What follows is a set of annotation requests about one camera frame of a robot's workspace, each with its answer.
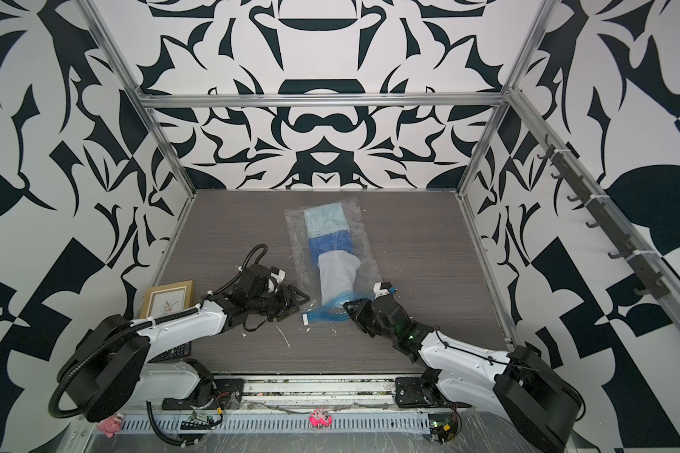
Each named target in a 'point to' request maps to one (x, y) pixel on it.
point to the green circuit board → (443, 426)
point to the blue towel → (340, 241)
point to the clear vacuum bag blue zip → (310, 281)
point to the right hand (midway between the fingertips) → (341, 304)
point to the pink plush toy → (110, 425)
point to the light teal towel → (325, 219)
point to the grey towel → (338, 270)
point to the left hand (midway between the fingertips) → (305, 298)
